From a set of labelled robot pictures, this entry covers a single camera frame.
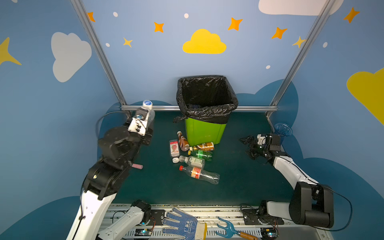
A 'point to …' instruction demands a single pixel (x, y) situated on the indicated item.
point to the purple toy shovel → (137, 166)
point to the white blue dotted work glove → (188, 227)
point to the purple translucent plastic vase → (283, 130)
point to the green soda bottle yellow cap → (206, 155)
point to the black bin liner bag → (207, 99)
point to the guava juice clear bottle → (174, 150)
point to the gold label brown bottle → (206, 146)
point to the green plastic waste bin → (198, 132)
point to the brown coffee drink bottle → (183, 142)
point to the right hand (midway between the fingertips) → (243, 142)
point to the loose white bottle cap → (175, 160)
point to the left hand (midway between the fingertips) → (147, 118)
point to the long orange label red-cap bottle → (201, 174)
